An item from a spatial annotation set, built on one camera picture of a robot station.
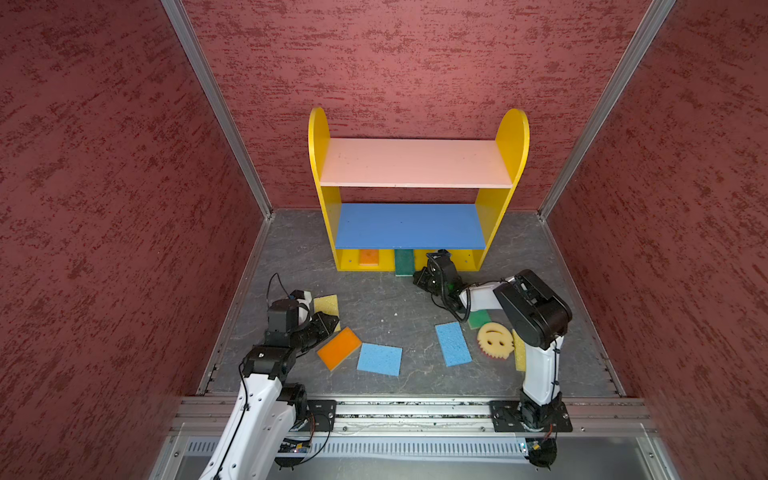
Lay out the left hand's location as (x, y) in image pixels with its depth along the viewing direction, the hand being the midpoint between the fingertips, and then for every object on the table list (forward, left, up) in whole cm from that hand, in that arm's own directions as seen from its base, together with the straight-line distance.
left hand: (339, 326), depth 80 cm
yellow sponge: (+11, +6, -8) cm, 15 cm away
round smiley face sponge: (-1, -45, -6) cm, 45 cm away
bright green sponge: (+6, -41, -8) cm, 43 cm away
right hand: (+21, -21, -8) cm, 31 cm away
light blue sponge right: (-2, -33, -8) cm, 34 cm away
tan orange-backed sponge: (+29, -6, -7) cm, 30 cm away
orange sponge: (-3, +1, -10) cm, 10 cm away
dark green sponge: (+26, -19, -7) cm, 33 cm away
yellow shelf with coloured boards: (+59, -10, -4) cm, 60 cm away
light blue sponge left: (-6, -11, -9) cm, 16 cm away
